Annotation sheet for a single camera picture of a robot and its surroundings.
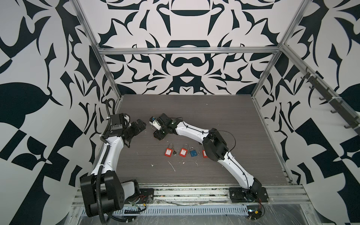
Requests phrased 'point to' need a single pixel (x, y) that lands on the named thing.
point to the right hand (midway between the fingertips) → (156, 131)
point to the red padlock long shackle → (183, 150)
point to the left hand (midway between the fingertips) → (140, 125)
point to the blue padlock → (193, 153)
